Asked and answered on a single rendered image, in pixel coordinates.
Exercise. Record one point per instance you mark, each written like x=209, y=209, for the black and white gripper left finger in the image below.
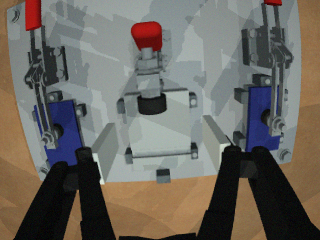
x=48, y=214

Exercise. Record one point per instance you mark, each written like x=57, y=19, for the grey toggle clamp with red handle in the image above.
x=257, y=46
x=50, y=60

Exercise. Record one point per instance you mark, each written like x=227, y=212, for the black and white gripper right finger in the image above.
x=281, y=212

